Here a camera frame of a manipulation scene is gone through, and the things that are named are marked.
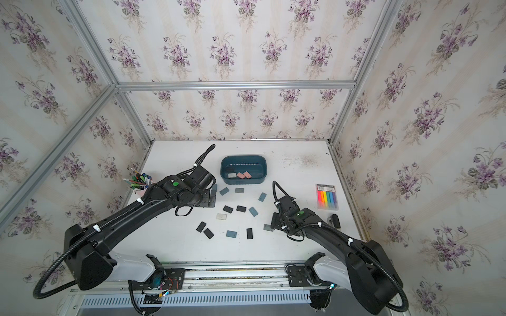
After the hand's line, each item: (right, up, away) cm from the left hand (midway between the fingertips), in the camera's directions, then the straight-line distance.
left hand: (205, 199), depth 79 cm
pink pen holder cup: (-30, +2, +7) cm, 31 cm away
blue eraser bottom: (+10, -16, +5) cm, 20 cm away
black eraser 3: (-4, -14, +7) cm, 16 cm away
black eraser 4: (0, -16, +5) cm, 17 cm away
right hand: (+33, -13, +7) cm, 36 cm away
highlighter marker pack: (+56, -3, +17) cm, 58 cm away
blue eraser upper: (+5, 0, +18) cm, 19 cm away
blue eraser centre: (+19, -8, +12) cm, 24 cm away
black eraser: (+8, -8, +13) cm, 17 cm away
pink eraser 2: (+13, +8, +25) cm, 29 cm away
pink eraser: (+17, +8, +25) cm, 31 cm away
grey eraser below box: (+12, +1, +20) cm, 23 cm away
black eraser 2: (+14, -7, +14) cm, 21 cm away
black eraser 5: (+18, -16, +5) cm, 24 cm away
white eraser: (+5, -10, +10) cm, 15 cm away
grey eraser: (+26, -14, +7) cm, 30 cm away
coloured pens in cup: (-34, +6, +11) cm, 36 cm away
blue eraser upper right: (+24, -2, +17) cm, 29 cm away
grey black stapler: (+54, -9, +3) cm, 55 cm away
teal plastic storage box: (+13, +11, +26) cm, 31 cm away
